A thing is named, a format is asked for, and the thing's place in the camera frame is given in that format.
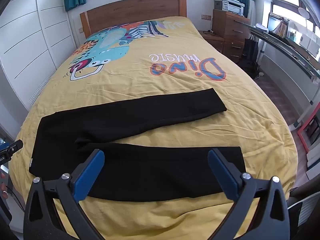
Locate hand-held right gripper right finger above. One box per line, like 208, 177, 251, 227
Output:
207, 148, 292, 240

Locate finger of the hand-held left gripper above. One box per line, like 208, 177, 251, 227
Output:
7, 140, 24, 153

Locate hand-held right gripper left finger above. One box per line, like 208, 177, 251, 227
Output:
23, 149, 105, 240

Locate black pants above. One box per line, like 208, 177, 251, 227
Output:
29, 88, 245, 202

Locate white slatted chair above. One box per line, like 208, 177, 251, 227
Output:
287, 192, 320, 240

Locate yellow printed bedspread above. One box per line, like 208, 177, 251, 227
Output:
8, 16, 298, 240

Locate white wardrobe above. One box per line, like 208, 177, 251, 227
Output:
0, 0, 78, 105

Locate black backpack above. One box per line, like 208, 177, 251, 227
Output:
237, 59, 261, 80

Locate wooden nightstand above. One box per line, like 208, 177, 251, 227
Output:
199, 30, 227, 53

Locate glass-top desk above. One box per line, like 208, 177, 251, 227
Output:
249, 21, 320, 82

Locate wooden chest of drawers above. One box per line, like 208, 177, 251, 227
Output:
212, 9, 252, 60

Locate computer monitor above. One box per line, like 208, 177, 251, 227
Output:
267, 12, 288, 33

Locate white printer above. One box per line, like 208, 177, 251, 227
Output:
214, 0, 245, 15

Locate wooden headboard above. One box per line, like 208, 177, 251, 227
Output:
80, 0, 187, 39

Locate white round desk lamp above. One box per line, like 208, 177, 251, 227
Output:
297, 7, 312, 20

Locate red chair frame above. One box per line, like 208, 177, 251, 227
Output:
296, 116, 320, 153

